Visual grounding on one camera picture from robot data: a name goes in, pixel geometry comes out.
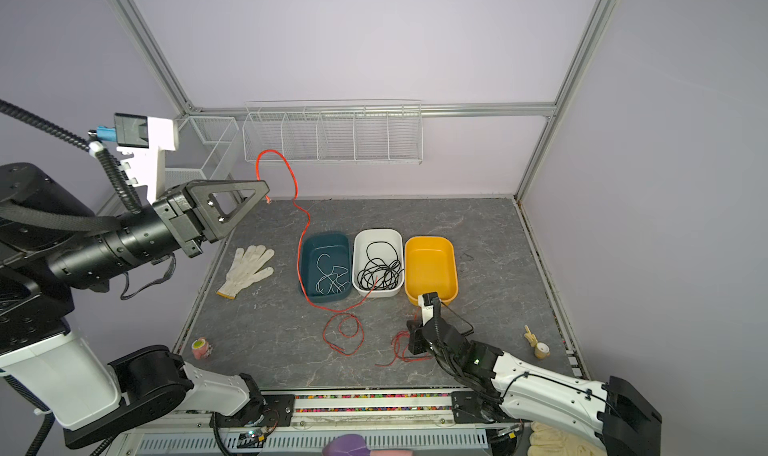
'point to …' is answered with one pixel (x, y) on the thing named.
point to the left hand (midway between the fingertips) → (265, 202)
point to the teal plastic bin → (325, 267)
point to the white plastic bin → (360, 238)
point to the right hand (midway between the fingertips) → (407, 326)
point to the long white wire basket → (336, 131)
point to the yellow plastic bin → (431, 265)
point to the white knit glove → (246, 270)
